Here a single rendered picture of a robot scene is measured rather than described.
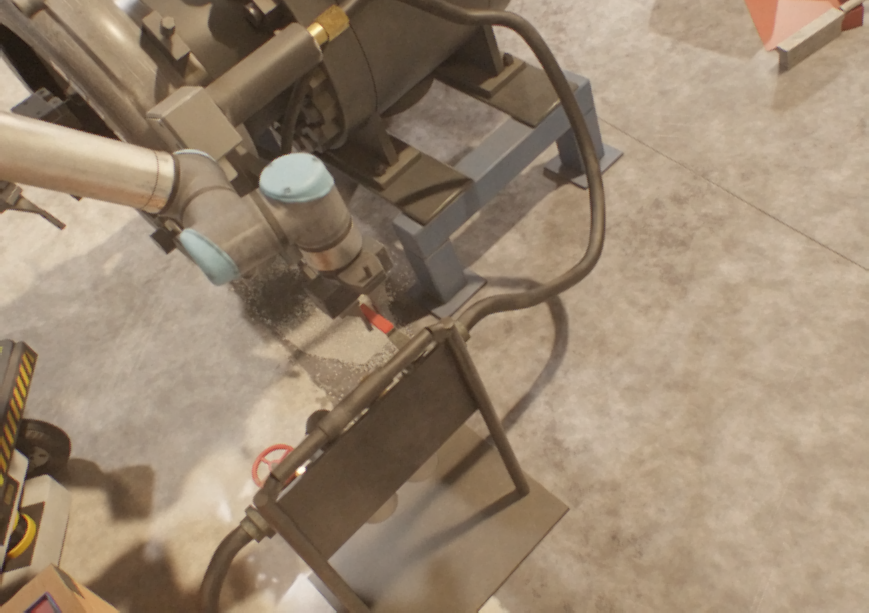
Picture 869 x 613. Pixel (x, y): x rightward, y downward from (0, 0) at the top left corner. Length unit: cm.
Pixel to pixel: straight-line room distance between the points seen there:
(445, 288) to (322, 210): 84
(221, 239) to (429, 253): 80
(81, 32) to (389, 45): 57
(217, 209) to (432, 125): 135
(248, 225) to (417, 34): 77
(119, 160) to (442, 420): 63
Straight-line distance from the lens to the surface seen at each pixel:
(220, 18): 191
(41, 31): 171
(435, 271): 208
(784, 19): 269
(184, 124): 154
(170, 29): 157
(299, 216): 132
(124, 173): 138
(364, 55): 189
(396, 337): 153
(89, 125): 207
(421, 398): 149
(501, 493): 187
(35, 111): 207
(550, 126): 217
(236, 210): 133
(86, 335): 260
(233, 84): 158
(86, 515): 227
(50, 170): 135
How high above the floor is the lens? 163
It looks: 47 degrees down
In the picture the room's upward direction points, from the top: 23 degrees counter-clockwise
